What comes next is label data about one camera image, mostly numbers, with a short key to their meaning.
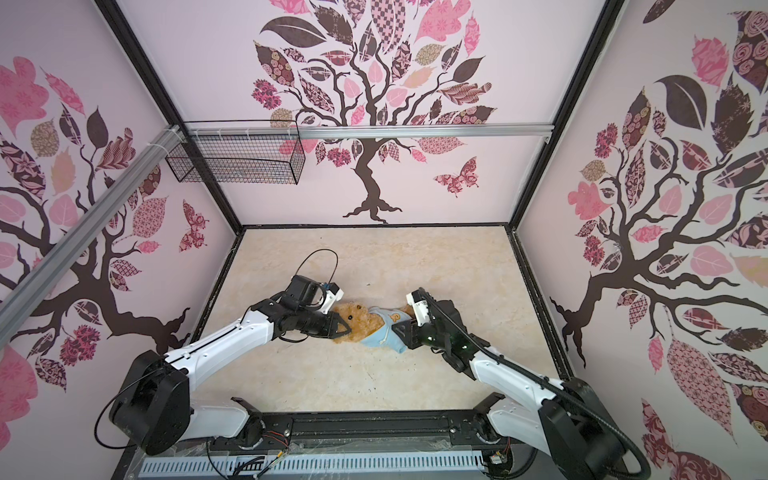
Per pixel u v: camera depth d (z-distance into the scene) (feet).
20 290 1.67
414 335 2.35
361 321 2.64
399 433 2.44
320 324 2.38
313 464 2.29
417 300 2.44
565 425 1.34
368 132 3.05
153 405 1.34
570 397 1.38
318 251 2.33
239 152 3.11
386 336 2.65
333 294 2.54
